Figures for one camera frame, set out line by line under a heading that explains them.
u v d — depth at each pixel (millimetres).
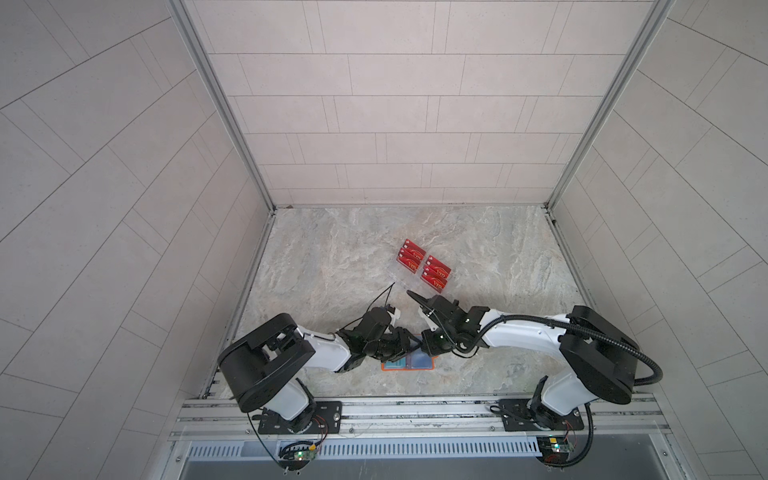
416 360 789
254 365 434
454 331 642
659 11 707
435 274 889
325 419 704
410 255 930
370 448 680
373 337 674
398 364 787
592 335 431
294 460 650
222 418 708
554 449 678
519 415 708
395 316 806
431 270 889
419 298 761
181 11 708
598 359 432
